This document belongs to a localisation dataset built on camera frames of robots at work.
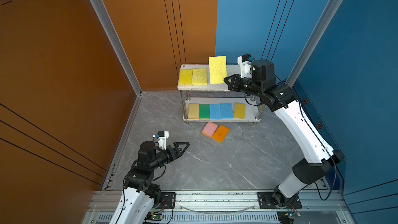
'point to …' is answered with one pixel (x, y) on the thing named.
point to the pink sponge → (209, 129)
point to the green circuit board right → (287, 217)
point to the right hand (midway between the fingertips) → (222, 79)
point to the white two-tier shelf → (202, 101)
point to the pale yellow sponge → (193, 111)
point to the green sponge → (203, 111)
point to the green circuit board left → (153, 216)
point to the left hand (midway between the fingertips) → (185, 146)
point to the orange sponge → (221, 134)
